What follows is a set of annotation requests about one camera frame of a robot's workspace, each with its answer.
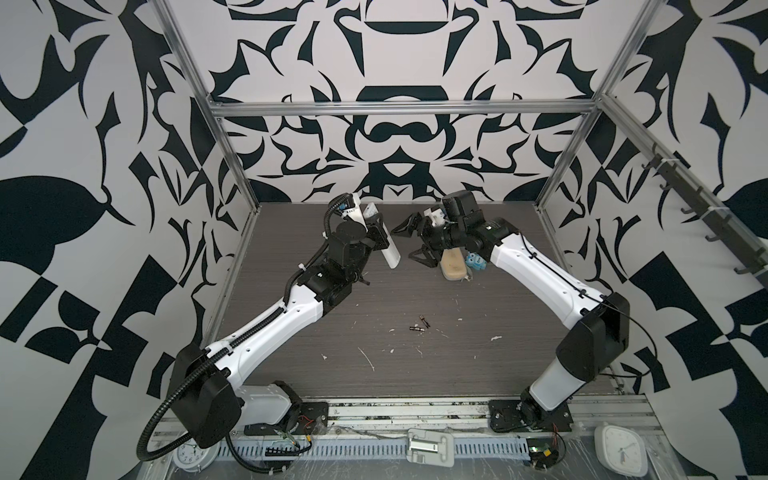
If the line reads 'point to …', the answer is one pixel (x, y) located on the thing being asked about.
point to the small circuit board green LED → (542, 452)
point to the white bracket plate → (430, 447)
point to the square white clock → (621, 449)
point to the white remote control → (391, 254)
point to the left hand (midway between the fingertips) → (381, 209)
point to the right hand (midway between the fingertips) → (398, 240)
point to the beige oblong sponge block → (453, 263)
